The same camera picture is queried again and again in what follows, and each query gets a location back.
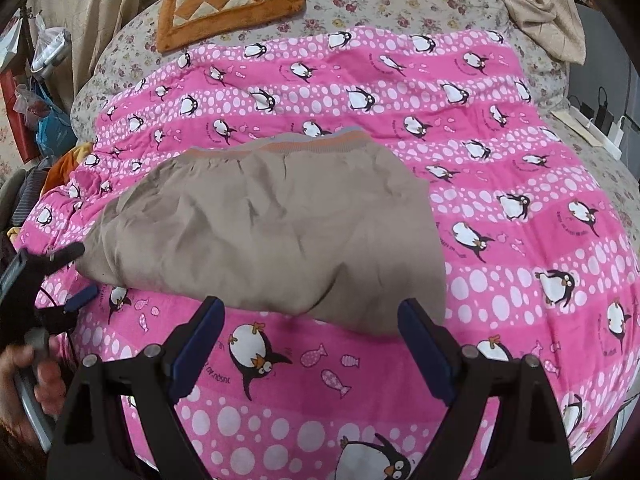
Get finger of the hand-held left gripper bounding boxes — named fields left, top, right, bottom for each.
left=37, top=283, right=99, bottom=334
left=37, top=242, right=87, bottom=277

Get blue plastic bag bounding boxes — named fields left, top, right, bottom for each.
left=34, top=90, right=77, bottom=155

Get white power strip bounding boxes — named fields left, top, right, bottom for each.
left=570, top=104, right=627, bottom=160

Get orange checkered cushion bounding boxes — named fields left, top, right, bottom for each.
left=156, top=0, right=310, bottom=54

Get black charger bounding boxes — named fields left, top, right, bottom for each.
left=594, top=87, right=617, bottom=134

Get orange cloth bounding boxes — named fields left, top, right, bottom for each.
left=40, top=142, right=96, bottom=196

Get khaki pants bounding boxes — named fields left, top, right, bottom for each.
left=80, top=127, right=449, bottom=339

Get tan cardboard strip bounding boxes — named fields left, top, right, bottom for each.
left=550, top=109, right=608, bottom=147

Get red bag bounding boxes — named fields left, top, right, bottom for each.
left=0, top=67, right=40, bottom=164

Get grey striped cloth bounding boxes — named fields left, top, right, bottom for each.
left=0, top=165, right=52, bottom=227

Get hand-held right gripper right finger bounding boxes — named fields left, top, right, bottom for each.
left=397, top=298, right=574, bottom=480

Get beige curtain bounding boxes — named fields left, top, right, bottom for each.
left=24, top=0, right=162, bottom=113

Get person's left hand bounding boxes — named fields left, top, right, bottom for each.
left=0, top=337, right=68, bottom=444

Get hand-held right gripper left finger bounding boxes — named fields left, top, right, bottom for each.
left=47, top=296, right=227, bottom=480

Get white charger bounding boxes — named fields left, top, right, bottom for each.
left=607, top=115, right=629, bottom=150

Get beige crumpled cloth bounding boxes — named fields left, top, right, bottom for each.
left=465, top=0, right=587, bottom=67

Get white plastic bag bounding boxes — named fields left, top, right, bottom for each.
left=29, top=12, right=74, bottom=75

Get pink penguin printed blanket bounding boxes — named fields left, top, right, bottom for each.
left=12, top=27, right=640, bottom=480

